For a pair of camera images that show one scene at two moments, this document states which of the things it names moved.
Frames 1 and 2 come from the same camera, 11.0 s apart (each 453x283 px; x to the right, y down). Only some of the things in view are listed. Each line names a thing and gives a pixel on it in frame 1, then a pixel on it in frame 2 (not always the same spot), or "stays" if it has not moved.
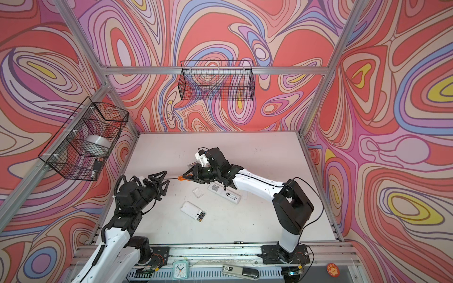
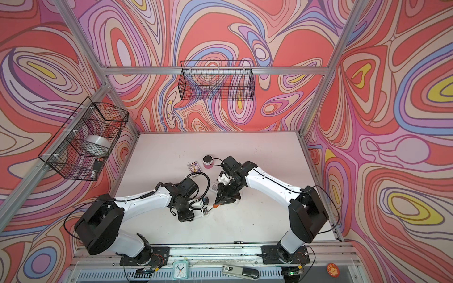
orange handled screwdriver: [180, 178] to [214, 206]
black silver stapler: [248, 273] stays
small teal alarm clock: [180, 270] stays
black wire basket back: [218, 80] stays
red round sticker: [332, 270] stays
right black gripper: [196, 174] to [223, 196]
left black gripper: [154, 187] to [188, 217]
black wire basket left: [81, 148] stays
